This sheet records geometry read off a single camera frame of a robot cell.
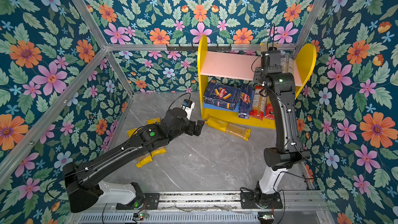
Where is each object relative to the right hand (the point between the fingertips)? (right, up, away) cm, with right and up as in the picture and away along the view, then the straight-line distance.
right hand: (266, 71), depth 70 cm
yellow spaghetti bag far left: (-76, -33, +29) cm, 88 cm away
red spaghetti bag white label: (+3, -15, +21) cm, 26 cm away
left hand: (-31, -21, 0) cm, 37 cm away
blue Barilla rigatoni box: (-19, -10, +21) cm, 30 cm away
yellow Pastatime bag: (-11, -31, +28) cm, 43 cm away
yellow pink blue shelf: (-12, +4, +12) cm, 18 cm away
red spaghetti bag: (+8, -18, +18) cm, 27 cm away
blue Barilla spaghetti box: (-4, -13, +22) cm, 26 cm away
